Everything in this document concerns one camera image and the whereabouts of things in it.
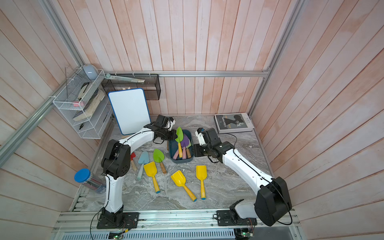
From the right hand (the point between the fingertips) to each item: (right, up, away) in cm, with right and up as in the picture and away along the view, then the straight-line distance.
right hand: (194, 148), depth 83 cm
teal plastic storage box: (-13, -1, +16) cm, 21 cm away
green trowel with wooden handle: (-23, -7, +14) cm, 28 cm away
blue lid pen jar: (-52, -11, -14) cm, 55 cm away
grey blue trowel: (-33, -8, +12) cm, 36 cm away
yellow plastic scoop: (-26, -14, +7) cm, 31 cm away
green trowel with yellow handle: (-9, +4, +16) cm, 19 cm away
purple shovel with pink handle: (-6, +1, +18) cm, 19 cm away
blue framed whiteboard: (-38, +23, +6) cm, 45 cm away
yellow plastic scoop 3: (+5, -15, +7) cm, 18 cm away
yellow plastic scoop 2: (-8, -19, +3) cm, 21 cm away
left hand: (-11, +5, +15) cm, 19 cm away
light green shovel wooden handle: (-3, -3, +15) cm, 16 cm away
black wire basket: (-29, +42, +20) cm, 55 cm away
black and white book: (+31, +17, +28) cm, 45 cm away
